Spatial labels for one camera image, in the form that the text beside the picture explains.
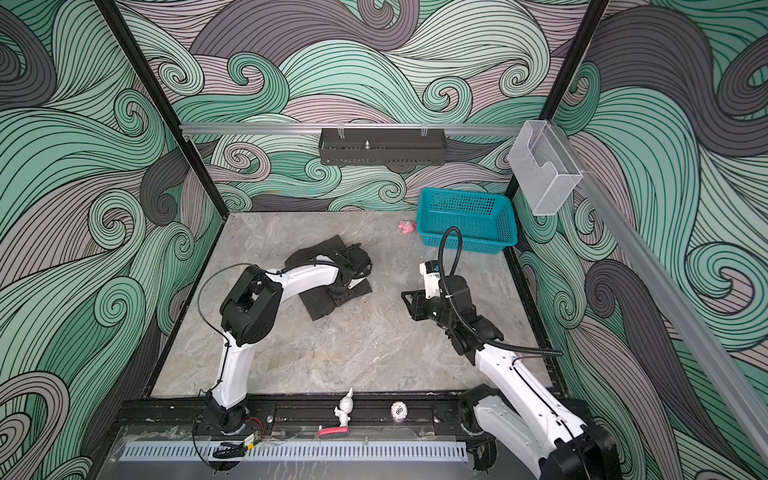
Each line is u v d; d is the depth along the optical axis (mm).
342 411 725
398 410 697
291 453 760
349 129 931
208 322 529
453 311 573
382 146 951
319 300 897
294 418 742
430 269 697
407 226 1134
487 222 1170
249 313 541
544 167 792
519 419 542
